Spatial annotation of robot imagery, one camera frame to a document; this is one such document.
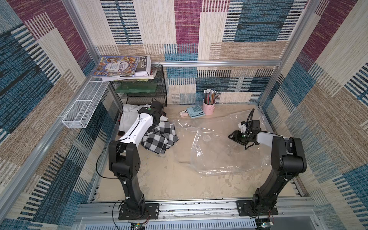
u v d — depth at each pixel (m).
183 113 1.12
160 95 1.21
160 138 0.94
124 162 0.49
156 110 0.67
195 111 1.15
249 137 0.76
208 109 1.10
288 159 0.51
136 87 0.96
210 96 1.08
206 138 0.97
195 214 0.73
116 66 0.81
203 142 0.87
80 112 0.71
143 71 0.80
